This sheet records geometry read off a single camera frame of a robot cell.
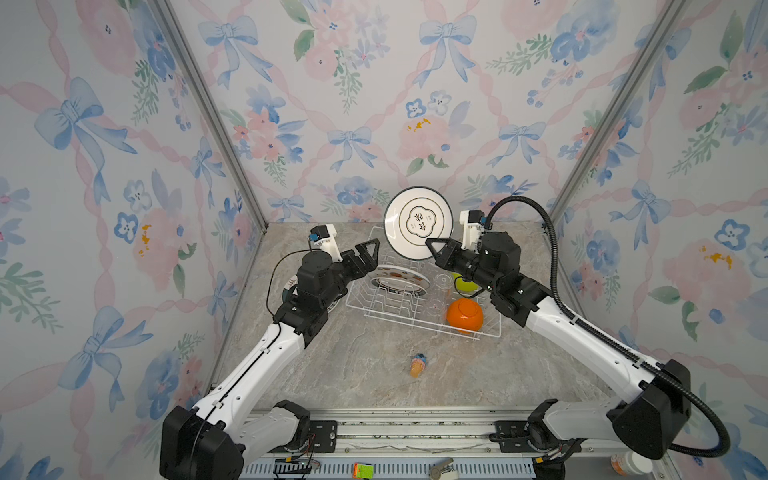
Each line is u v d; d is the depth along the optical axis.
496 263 0.54
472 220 0.65
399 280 0.86
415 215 0.72
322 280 0.55
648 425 0.39
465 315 0.88
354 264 0.64
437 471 0.68
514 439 0.73
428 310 0.85
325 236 0.65
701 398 0.64
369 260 0.65
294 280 0.55
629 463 0.66
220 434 0.39
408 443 0.74
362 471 0.68
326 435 0.75
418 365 0.83
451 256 0.62
